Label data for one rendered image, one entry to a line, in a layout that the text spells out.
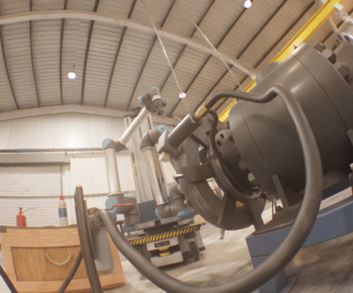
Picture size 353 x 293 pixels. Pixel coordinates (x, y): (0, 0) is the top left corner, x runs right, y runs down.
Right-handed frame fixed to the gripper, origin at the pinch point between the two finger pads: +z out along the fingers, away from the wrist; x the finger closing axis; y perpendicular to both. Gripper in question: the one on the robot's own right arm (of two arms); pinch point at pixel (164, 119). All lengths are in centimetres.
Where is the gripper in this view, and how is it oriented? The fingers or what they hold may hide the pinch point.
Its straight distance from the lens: 154.1
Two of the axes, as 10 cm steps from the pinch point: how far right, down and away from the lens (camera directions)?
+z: 2.6, 8.7, -4.2
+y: -8.1, -0.4, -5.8
